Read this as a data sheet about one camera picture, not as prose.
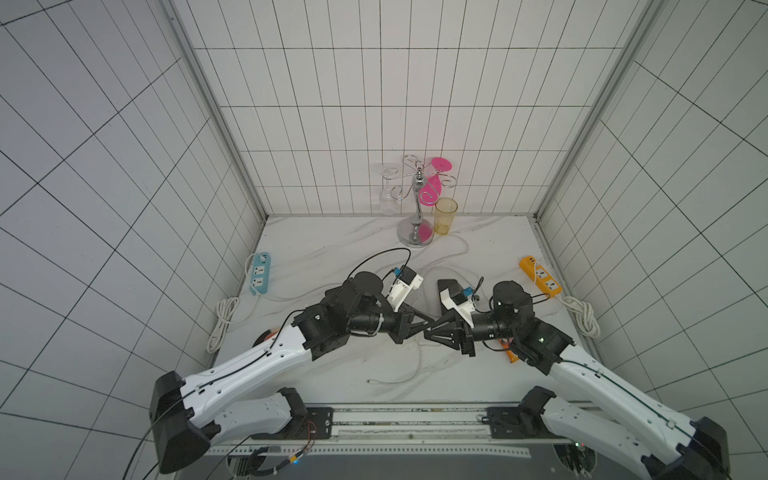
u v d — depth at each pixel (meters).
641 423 0.42
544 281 0.97
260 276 1.00
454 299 0.57
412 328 0.61
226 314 0.92
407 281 0.58
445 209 1.04
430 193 0.89
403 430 0.73
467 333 0.58
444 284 1.01
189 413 0.38
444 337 0.62
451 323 0.61
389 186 0.99
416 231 1.13
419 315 0.60
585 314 0.88
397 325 0.56
